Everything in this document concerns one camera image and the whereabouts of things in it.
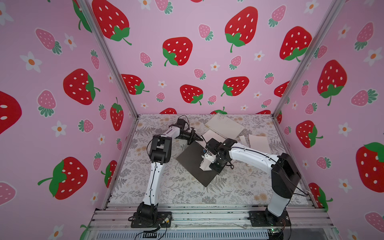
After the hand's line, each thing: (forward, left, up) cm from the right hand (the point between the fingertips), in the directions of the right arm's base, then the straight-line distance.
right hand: (222, 165), depth 86 cm
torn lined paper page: (+23, -28, -7) cm, 37 cm away
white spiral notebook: (+36, -4, -6) cm, 37 cm away
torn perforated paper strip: (+23, -16, -6) cm, 29 cm away
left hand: (+20, +12, -4) cm, 24 cm away
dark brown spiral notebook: (+7, +20, -7) cm, 22 cm away
